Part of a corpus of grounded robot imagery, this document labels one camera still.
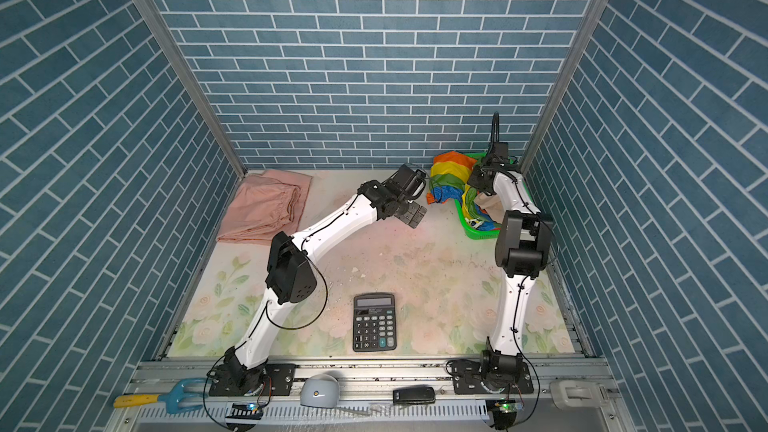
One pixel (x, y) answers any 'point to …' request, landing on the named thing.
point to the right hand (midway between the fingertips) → (475, 176)
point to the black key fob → (414, 394)
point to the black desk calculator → (374, 322)
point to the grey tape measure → (321, 391)
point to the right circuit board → (504, 412)
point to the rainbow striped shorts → (449, 175)
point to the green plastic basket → (477, 158)
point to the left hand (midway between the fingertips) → (408, 205)
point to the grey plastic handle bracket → (579, 394)
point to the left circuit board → (246, 411)
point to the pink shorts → (265, 205)
